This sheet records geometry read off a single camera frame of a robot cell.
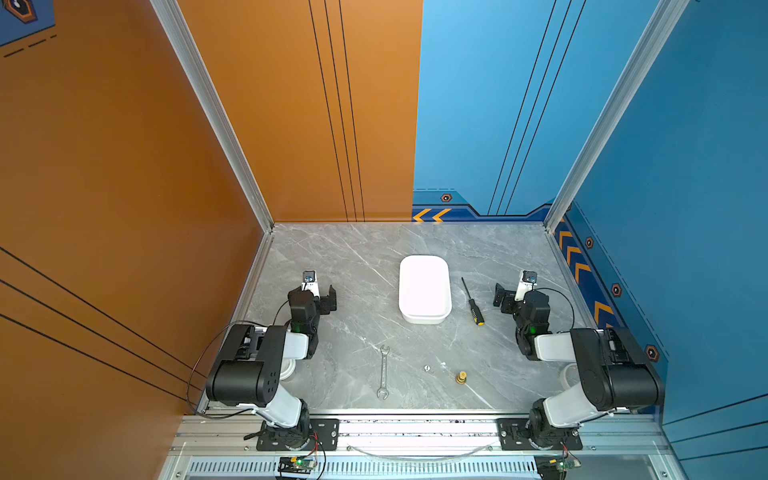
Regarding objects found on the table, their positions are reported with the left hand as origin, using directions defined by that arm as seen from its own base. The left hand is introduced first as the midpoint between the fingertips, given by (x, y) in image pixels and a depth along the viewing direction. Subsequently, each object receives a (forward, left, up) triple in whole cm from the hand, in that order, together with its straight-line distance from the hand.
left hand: (315, 284), depth 94 cm
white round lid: (-26, +2, 0) cm, 26 cm away
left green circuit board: (-46, -4, -8) cm, 47 cm away
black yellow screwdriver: (-6, -51, -5) cm, 52 cm away
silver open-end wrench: (-30, -22, -7) cm, 38 cm away
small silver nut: (-24, -35, -6) cm, 42 cm away
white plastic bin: (-2, -35, 0) cm, 35 cm away
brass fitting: (-27, -44, -4) cm, 51 cm away
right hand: (0, -62, 0) cm, 62 cm away
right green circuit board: (-45, -66, -6) cm, 81 cm away
